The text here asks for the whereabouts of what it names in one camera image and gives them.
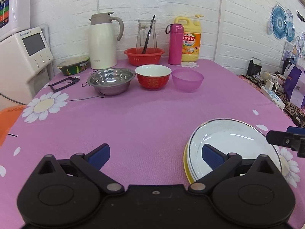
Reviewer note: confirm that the black box with card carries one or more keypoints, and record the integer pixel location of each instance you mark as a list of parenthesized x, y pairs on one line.
[(254, 67)]

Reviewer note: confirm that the purple plastic bowl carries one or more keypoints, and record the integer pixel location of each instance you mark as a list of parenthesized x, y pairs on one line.
[(187, 80)]

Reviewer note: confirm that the black stirring stick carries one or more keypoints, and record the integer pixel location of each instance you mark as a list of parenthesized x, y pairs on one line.
[(148, 35)]

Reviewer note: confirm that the white water dispenser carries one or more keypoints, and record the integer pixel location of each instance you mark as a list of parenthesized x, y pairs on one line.
[(25, 55)]

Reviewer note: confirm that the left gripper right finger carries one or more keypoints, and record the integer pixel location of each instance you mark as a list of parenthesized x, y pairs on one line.
[(223, 166)]

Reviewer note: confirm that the purple paper bag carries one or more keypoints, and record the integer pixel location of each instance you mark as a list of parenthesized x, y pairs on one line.
[(294, 84)]

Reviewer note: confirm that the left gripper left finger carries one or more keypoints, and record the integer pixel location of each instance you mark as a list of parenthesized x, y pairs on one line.
[(89, 166)]

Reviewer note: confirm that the purple floral tablecloth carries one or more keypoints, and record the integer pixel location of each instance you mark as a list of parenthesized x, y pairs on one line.
[(147, 130)]

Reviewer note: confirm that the blue round wall decoration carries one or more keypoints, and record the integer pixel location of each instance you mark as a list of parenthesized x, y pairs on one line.
[(281, 24)]

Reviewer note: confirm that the yellow rimmed plate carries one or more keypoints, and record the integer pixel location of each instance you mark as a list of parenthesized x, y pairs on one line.
[(186, 168)]

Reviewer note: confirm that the orange chair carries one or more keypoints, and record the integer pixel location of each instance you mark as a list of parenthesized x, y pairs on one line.
[(8, 117)]

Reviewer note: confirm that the pink thermos bottle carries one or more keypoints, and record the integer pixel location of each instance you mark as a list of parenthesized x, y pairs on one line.
[(176, 32)]

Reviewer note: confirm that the white gold-rimmed plate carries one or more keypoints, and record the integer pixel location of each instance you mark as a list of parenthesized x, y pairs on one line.
[(227, 135)]

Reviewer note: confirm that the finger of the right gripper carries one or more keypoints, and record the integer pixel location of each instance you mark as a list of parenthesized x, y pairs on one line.
[(293, 138)]

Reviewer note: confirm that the white thermos jug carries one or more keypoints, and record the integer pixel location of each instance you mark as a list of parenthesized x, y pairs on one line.
[(102, 40)]

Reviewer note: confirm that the clear glass pitcher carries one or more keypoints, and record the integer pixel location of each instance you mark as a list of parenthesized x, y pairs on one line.
[(143, 28)]

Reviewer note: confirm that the leopard pattern cloth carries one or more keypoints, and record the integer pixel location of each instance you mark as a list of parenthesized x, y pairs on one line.
[(293, 112)]

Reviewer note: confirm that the white power strip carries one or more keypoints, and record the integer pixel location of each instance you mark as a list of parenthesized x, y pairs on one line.
[(270, 95)]

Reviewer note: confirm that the yellow detergent bottle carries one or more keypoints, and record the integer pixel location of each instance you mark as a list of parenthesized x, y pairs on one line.
[(192, 37)]

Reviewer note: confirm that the green instant noodle bowl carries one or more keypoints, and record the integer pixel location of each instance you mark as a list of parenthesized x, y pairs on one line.
[(74, 65)]

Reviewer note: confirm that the white phone charger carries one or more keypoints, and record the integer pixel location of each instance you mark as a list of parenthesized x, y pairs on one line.
[(269, 84)]

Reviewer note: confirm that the red and white bowl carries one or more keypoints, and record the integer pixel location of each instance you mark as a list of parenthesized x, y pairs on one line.
[(153, 77)]

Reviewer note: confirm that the stainless steel bowl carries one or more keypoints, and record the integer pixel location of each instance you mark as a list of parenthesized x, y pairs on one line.
[(111, 82)]

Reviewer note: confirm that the red plastic basket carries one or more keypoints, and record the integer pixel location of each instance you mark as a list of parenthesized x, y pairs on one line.
[(137, 58)]

